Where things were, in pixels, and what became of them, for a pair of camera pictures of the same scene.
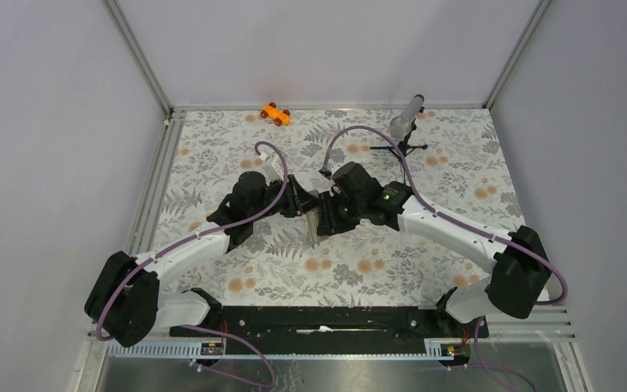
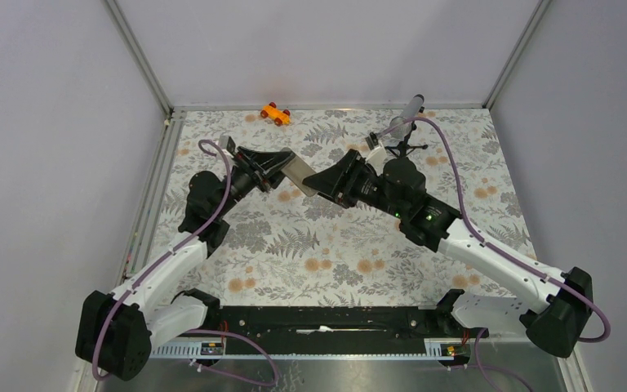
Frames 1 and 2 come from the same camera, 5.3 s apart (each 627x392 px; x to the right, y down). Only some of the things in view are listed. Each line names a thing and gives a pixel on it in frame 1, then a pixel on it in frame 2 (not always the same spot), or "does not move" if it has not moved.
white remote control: (313, 220) → (298, 171)
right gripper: (330, 224) → (329, 181)
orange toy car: (279, 116) does not move
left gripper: (299, 200) → (264, 168)
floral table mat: (446, 157) does not move
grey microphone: (400, 126) does not move
